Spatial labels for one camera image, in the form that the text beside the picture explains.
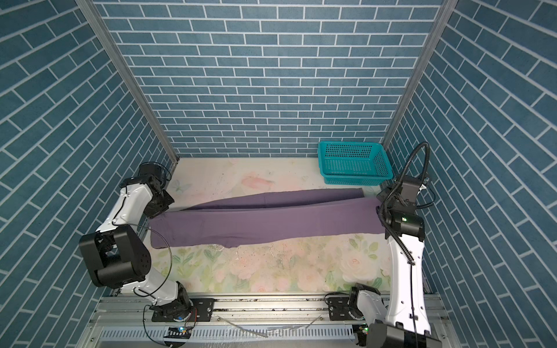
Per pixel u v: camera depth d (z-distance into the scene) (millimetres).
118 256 447
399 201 512
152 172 706
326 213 791
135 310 753
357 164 1195
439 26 743
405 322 373
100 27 737
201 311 738
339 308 737
